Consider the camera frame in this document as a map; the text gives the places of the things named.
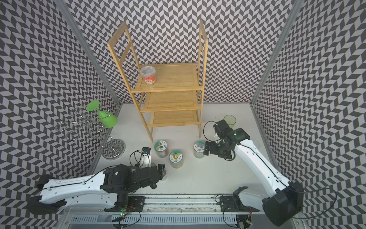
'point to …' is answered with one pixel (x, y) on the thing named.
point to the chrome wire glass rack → (79, 124)
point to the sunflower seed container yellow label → (176, 158)
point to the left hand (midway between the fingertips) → (156, 168)
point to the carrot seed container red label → (160, 147)
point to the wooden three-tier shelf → (166, 95)
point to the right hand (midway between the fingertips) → (212, 157)
